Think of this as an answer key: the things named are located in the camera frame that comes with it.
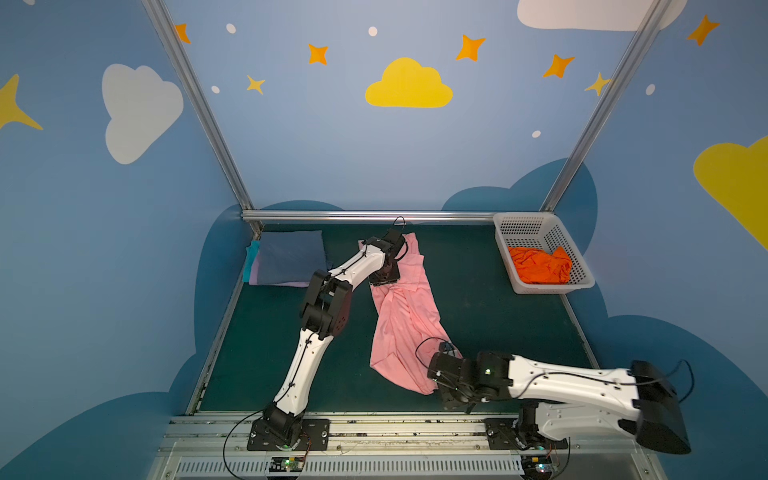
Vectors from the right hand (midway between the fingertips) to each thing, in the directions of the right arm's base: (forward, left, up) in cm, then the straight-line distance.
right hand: (446, 393), depth 76 cm
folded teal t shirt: (+45, +69, -3) cm, 83 cm away
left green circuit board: (-17, +38, -5) cm, 42 cm away
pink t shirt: (+20, +10, -6) cm, 23 cm away
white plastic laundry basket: (+63, -43, -3) cm, 76 cm away
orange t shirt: (+45, -35, -2) cm, 57 cm away
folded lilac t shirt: (+33, +62, 0) cm, 71 cm away
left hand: (+38, +16, -5) cm, 41 cm away
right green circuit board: (-14, -22, -7) cm, 27 cm away
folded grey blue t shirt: (+43, +53, 0) cm, 68 cm away
